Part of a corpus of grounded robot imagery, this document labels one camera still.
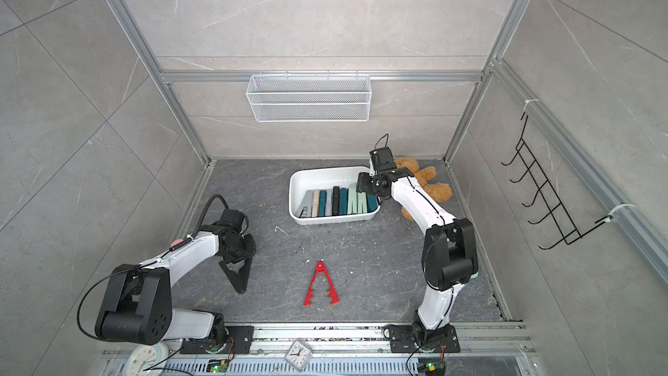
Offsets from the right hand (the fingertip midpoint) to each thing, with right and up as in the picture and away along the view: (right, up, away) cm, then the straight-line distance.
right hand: (366, 184), depth 92 cm
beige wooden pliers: (-19, -4, +12) cm, 23 cm away
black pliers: (-11, -6, +9) cm, 16 cm away
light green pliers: (-5, -6, +9) cm, 12 cm away
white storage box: (-17, +3, +18) cm, 25 cm away
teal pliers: (-16, -6, +10) cm, 20 cm away
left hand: (-40, -23, -1) cm, 46 cm away
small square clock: (-21, -47, -22) cm, 55 cm away
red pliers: (-12, -35, -9) cm, 38 cm away
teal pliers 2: (-8, -4, +12) cm, 15 cm away
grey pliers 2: (-14, -9, +9) cm, 19 cm away
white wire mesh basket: (-22, +34, +9) cm, 41 cm away
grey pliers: (-24, -10, +9) cm, 27 cm away
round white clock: (-61, -47, -23) cm, 81 cm away
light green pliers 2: (-1, -6, +8) cm, 10 cm away
